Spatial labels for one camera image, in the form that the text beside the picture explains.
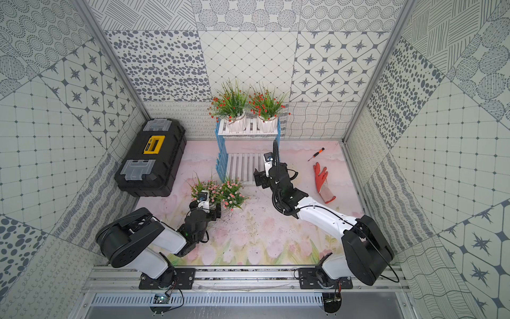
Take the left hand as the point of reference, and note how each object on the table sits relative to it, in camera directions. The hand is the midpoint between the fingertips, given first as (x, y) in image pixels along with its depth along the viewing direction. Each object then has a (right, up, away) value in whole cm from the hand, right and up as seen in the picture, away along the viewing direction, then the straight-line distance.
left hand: (215, 199), depth 88 cm
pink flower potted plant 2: (+8, +2, -9) cm, 12 cm away
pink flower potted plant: (-1, +7, -3) cm, 8 cm away
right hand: (+24, +15, -3) cm, 28 cm away
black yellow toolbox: (-29, +14, -2) cm, 32 cm away
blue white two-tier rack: (+8, +21, +25) cm, 34 cm away
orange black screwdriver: (+56, +23, +28) cm, 66 cm away
